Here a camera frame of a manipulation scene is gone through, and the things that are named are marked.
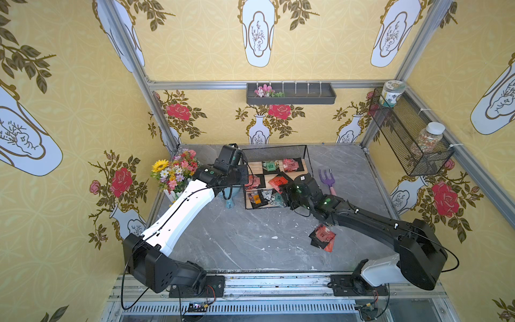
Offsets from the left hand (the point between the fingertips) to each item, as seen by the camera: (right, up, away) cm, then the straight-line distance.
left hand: (236, 172), depth 80 cm
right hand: (+18, -4, +4) cm, 19 cm away
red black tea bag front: (+7, -4, +4) cm, 9 cm away
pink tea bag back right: (+23, +3, +11) cm, 25 cm away
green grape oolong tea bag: (+14, +3, +10) cm, 18 cm away
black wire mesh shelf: (+12, -12, +17) cm, 24 cm away
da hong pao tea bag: (+36, -28, +6) cm, 46 cm away
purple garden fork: (+46, -6, +26) cm, 53 cm away
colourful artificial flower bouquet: (-28, -1, +8) cm, 29 cm away
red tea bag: (+17, -4, +5) cm, 18 cm away
